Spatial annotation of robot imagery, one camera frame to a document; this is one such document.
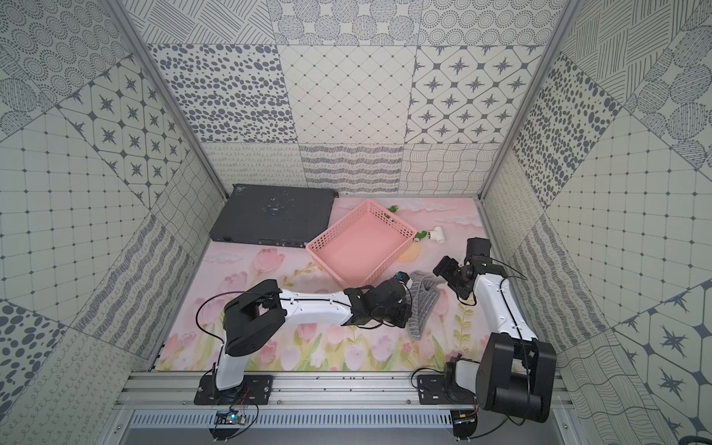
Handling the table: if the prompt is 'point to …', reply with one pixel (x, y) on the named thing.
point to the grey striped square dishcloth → (425, 288)
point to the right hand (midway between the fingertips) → (443, 279)
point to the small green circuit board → (229, 417)
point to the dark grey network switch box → (282, 215)
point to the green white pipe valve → (437, 234)
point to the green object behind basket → (393, 209)
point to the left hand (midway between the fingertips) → (415, 303)
